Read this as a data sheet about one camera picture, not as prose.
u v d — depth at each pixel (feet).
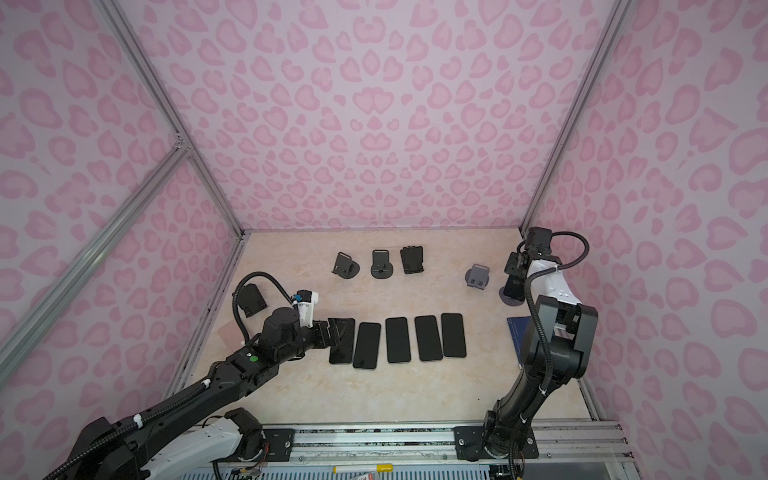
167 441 1.52
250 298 3.09
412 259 3.49
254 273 2.08
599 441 2.55
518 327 3.03
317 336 2.31
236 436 1.99
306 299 2.37
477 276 3.37
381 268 3.43
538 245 2.42
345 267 3.40
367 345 2.97
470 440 2.42
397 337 2.98
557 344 1.60
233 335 3.02
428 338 2.98
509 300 3.22
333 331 2.32
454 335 3.06
